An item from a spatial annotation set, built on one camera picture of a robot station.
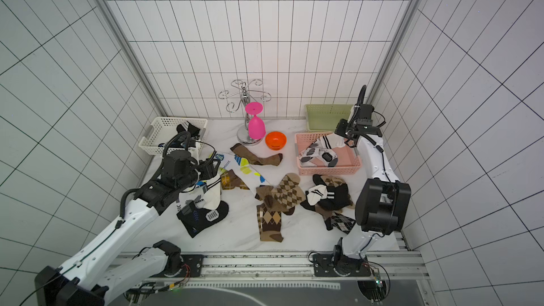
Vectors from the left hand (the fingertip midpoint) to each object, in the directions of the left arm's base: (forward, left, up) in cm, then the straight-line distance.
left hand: (213, 166), depth 78 cm
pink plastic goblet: (+22, -15, -4) cm, 27 cm away
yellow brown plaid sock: (+2, -3, -16) cm, 16 cm away
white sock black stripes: (+20, -50, -9) cm, 54 cm away
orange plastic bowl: (+25, -24, -16) cm, 38 cm away
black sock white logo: (-14, +7, -16) cm, 23 cm away
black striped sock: (+31, +20, -16) cm, 40 cm away
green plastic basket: (+43, -52, -16) cm, 69 cm away
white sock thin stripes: (-5, +3, -17) cm, 18 cm away
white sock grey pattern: (+14, -49, -14) cm, 53 cm away
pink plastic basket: (+14, -60, -18) cm, 64 cm away
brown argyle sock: (-7, -24, -16) cm, 29 cm away
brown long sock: (+14, -22, -17) cm, 31 cm away
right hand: (+20, -54, +2) cm, 58 cm away
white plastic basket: (+32, +39, -17) cm, 53 cm away
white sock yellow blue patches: (+6, -12, -18) cm, 22 cm away
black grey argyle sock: (-14, -50, -18) cm, 55 cm away
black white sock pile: (-5, -46, -14) cm, 48 cm away
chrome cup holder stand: (+32, -10, +12) cm, 35 cm away
